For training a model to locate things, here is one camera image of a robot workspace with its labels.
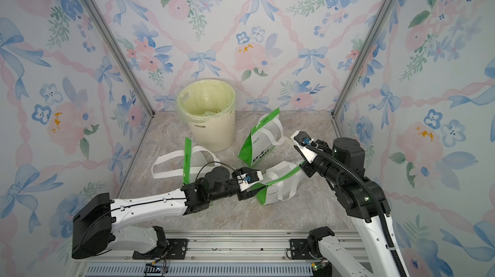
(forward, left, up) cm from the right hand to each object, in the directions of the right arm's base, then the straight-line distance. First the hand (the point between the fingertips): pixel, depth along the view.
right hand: (301, 143), depth 63 cm
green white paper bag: (+12, +54, -34) cm, 65 cm away
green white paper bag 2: (+14, +10, -12) cm, 21 cm away
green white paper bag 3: (-8, +6, -12) cm, 15 cm away
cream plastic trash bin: (+19, +33, -19) cm, 42 cm away
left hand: (-5, +13, -14) cm, 20 cm away
